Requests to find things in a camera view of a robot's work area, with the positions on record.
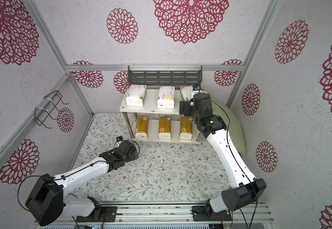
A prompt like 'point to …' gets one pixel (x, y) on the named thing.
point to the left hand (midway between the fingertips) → (129, 154)
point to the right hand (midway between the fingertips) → (189, 99)
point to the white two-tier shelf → (150, 122)
